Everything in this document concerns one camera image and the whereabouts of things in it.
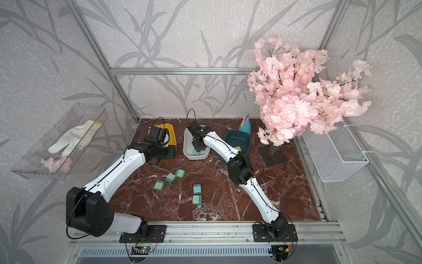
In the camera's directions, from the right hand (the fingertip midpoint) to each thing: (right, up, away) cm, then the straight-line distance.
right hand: (201, 143), depth 101 cm
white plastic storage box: (-9, -3, +3) cm, 9 cm away
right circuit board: (+38, -45, -30) cm, 67 cm away
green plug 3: (-16, -18, -12) cm, 26 cm away
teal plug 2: (0, -23, -14) cm, 27 cm away
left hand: (-13, -3, -16) cm, 21 cm away
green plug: (0, -27, -19) cm, 33 cm away
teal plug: (-4, -6, -2) cm, 7 cm away
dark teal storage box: (+24, +3, +8) cm, 25 cm away
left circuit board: (-22, -44, -30) cm, 58 cm away
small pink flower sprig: (-47, -5, -41) cm, 63 cm away
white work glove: (-47, +5, -34) cm, 58 cm away
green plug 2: (-11, -16, -9) cm, 22 cm away
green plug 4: (-21, -21, -14) cm, 33 cm away
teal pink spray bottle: (+27, +12, -1) cm, 30 cm away
